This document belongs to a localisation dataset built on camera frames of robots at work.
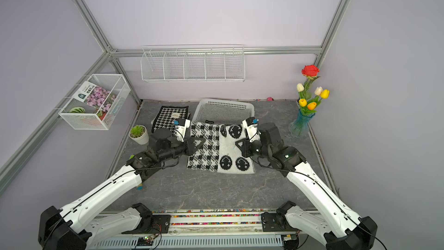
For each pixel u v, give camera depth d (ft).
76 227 1.31
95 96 2.45
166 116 3.54
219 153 2.47
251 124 2.07
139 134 3.08
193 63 3.27
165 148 1.91
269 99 4.07
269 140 1.75
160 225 2.37
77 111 2.32
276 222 2.42
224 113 3.42
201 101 3.54
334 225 1.27
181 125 2.15
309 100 2.82
